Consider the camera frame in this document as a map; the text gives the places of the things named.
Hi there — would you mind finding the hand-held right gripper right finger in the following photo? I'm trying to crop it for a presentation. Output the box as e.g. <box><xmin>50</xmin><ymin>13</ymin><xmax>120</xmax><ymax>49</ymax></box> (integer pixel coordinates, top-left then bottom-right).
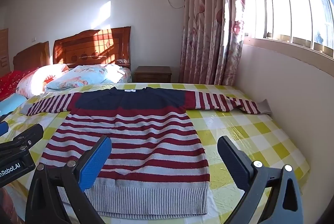
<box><xmin>217</xmin><ymin>136</ymin><xmax>304</xmax><ymax>224</ymax></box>

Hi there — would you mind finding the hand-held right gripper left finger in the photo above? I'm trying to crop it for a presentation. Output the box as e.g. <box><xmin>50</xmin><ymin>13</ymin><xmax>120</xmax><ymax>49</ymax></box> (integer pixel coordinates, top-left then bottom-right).
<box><xmin>25</xmin><ymin>135</ymin><xmax>113</xmax><ymax>224</ymax></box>

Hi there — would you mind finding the striped knit sweater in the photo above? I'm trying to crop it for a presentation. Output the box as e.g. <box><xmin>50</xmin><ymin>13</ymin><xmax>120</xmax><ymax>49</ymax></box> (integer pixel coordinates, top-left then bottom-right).
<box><xmin>21</xmin><ymin>86</ymin><xmax>272</xmax><ymax>217</ymax></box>

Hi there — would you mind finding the light blue cloth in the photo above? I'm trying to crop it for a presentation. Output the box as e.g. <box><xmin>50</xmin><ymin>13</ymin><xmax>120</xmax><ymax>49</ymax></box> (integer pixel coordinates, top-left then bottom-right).
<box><xmin>0</xmin><ymin>93</ymin><xmax>28</xmax><ymax>116</ymax></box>

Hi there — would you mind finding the yellow checkered table cover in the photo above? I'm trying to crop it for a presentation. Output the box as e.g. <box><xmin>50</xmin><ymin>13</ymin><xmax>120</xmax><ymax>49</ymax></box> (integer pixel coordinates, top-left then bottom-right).
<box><xmin>0</xmin><ymin>82</ymin><xmax>311</xmax><ymax>224</ymax></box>

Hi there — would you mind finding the red blanket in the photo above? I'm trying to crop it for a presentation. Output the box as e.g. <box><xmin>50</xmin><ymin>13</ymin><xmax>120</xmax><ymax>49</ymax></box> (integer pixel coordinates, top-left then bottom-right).
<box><xmin>0</xmin><ymin>70</ymin><xmax>34</xmax><ymax>102</ymax></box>

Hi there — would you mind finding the white pink floral pillow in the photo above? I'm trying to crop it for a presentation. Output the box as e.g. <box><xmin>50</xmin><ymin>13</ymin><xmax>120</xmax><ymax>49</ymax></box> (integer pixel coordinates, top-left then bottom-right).
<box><xmin>16</xmin><ymin>63</ymin><xmax>70</xmax><ymax>98</ymax></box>

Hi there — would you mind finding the wooden cabinet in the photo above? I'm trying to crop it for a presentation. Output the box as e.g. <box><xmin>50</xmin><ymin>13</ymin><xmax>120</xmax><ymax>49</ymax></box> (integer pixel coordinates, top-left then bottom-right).
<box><xmin>0</xmin><ymin>28</ymin><xmax>11</xmax><ymax>78</ymax></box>

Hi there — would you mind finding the plain wooden headboard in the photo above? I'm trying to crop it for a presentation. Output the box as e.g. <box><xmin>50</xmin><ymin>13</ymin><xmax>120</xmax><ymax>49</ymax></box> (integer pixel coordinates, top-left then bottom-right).
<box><xmin>13</xmin><ymin>41</ymin><xmax>50</xmax><ymax>70</ymax></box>

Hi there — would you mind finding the light blue floral pillow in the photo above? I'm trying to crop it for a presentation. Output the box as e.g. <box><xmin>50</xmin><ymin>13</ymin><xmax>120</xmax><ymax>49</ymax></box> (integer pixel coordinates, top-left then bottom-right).
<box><xmin>44</xmin><ymin>64</ymin><xmax>132</xmax><ymax>92</ymax></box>

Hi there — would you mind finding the wooden nightstand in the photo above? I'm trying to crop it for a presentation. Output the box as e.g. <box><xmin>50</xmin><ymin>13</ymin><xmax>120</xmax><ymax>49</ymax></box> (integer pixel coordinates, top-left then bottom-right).
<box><xmin>134</xmin><ymin>66</ymin><xmax>172</xmax><ymax>83</ymax></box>

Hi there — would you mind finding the carved wooden headboard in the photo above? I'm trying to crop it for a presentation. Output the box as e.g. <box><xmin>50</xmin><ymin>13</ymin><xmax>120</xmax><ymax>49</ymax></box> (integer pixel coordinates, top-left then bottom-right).
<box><xmin>53</xmin><ymin>26</ymin><xmax>132</xmax><ymax>70</ymax></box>

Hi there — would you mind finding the floral pink curtain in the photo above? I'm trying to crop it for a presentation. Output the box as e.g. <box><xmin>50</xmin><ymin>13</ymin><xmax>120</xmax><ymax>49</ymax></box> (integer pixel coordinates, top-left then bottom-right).
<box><xmin>179</xmin><ymin>0</ymin><xmax>247</xmax><ymax>85</ymax></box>

